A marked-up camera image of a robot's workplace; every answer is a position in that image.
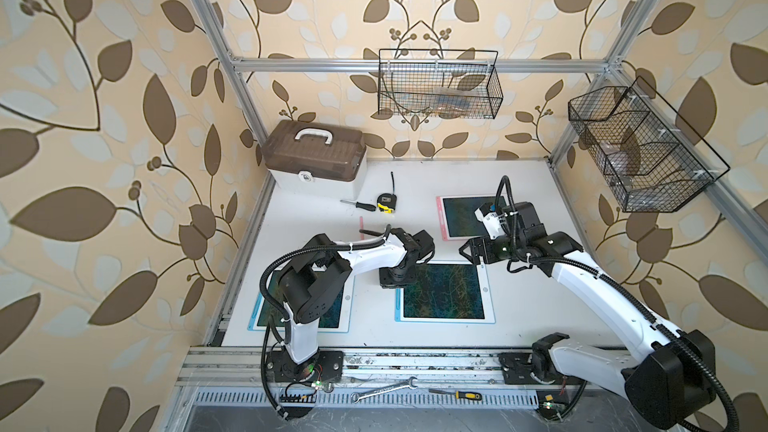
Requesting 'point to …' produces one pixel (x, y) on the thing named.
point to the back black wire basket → (438, 83)
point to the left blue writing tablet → (341, 317)
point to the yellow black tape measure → (387, 202)
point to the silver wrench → (357, 397)
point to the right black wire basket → (652, 158)
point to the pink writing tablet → (458, 219)
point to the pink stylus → (362, 227)
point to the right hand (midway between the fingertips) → (473, 248)
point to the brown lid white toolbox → (316, 159)
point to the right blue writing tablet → (446, 291)
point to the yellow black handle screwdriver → (460, 395)
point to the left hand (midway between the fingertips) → (400, 283)
